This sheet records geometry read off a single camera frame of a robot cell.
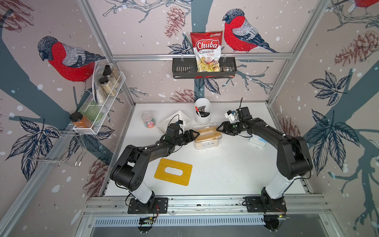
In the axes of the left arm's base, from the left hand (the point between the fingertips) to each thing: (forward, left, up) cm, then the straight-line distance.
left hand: (199, 133), depth 88 cm
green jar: (-1, +54, +22) cm, 58 cm away
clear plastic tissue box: (-5, -5, -7) cm, 9 cm away
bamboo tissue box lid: (+2, -5, -4) cm, 7 cm away
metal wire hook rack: (-21, +55, +24) cm, 64 cm away
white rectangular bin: (+20, +15, -8) cm, 26 cm away
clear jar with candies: (+14, +35, -4) cm, 38 cm away
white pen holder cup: (+23, -3, -6) cm, 24 cm away
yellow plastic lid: (-23, +9, -13) cm, 29 cm away
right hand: (+3, -13, -1) cm, 13 cm away
